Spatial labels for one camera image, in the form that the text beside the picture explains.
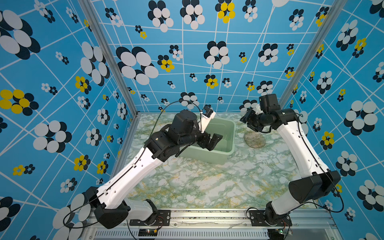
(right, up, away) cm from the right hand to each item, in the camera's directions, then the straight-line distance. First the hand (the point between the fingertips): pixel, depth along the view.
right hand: (244, 120), depth 78 cm
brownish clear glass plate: (+16, -13, +27) cm, 34 cm away
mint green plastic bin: (-6, -17, +22) cm, 29 cm away
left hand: (-17, -4, -17) cm, 24 cm away
